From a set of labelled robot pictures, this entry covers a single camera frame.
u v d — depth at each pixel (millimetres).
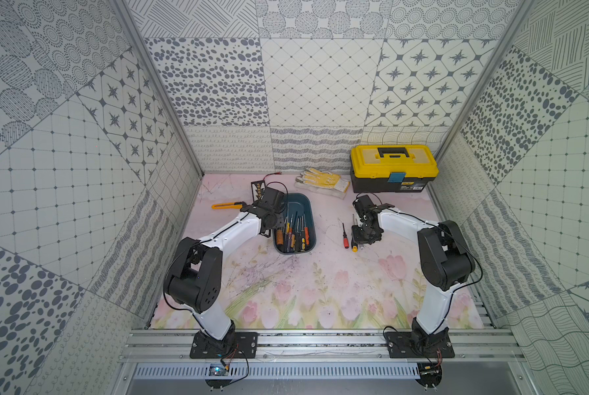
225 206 1065
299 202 1009
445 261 508
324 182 1175
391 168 1011
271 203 729
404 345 731
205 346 723
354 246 951
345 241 975
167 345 757
